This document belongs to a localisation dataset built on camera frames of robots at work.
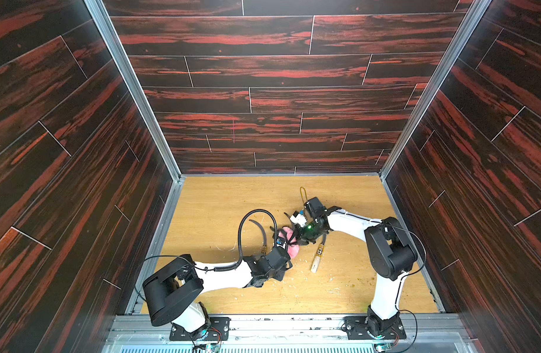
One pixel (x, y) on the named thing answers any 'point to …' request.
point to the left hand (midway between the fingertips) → (283, 266)
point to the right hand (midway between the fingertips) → (292, 242)
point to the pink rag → (290, 240)
